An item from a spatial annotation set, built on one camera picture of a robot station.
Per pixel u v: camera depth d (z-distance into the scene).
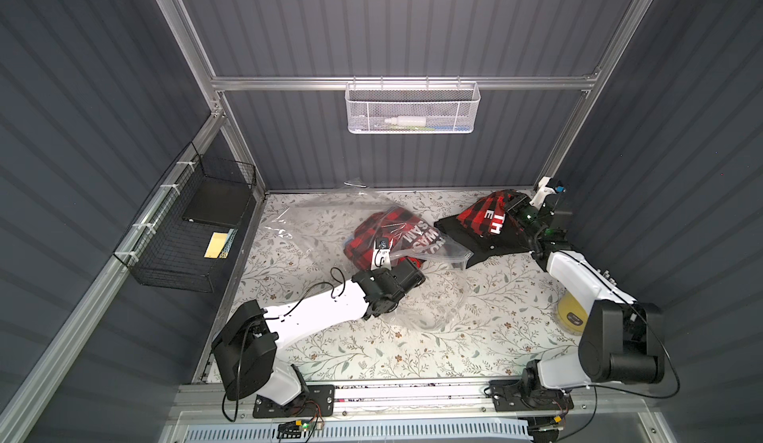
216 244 0.74
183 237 0.73
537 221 0.71
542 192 0.75
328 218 1.12
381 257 0.69
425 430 0.77
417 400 0.75
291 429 0.72
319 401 0.74
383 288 0.62
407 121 0.94
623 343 0.87
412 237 0.99
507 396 0.74
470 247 0.98
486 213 0.88
